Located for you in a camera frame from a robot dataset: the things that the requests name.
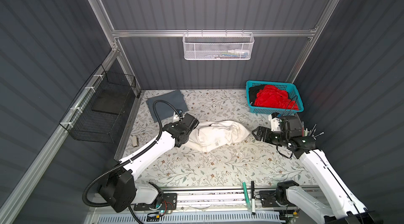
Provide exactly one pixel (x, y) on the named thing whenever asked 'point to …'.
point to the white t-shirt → (212, 136)
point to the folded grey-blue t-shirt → (163, 111)
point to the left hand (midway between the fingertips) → (173, 130)
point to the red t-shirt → (270, 95)
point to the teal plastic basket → (292, 90)
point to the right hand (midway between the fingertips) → (261, 134)
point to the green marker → (246, 196)
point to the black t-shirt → (252, 93)
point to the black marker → (253, 199)
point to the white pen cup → (305, 133)
